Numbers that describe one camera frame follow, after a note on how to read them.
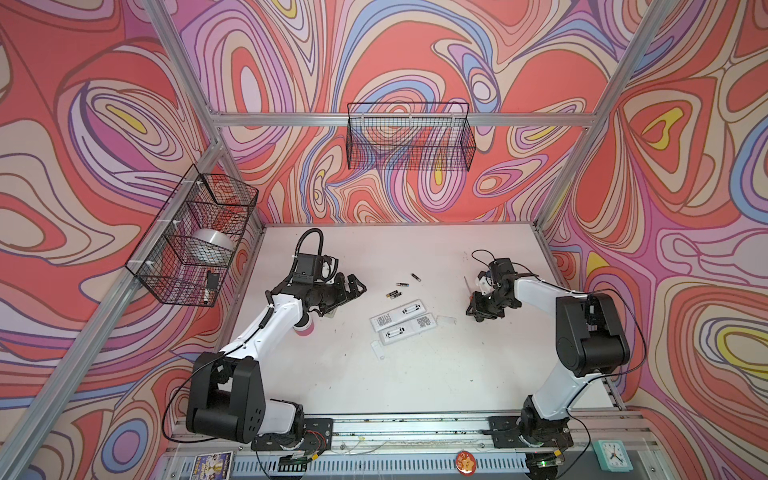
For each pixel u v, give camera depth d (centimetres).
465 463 69
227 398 42
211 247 70
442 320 93
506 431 72
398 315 94
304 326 87
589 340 49
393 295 99
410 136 96
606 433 76
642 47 73
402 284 102
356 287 77
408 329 91
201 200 74
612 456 69
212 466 68
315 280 71
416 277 104
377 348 89
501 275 76
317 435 73
